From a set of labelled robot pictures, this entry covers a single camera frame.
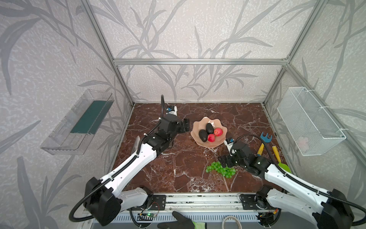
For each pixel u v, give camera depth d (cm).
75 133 64
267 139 96
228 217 69
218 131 96
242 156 62
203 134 96
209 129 99
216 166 83
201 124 102
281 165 87
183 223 68
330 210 39
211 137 94
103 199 37
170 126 55
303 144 72
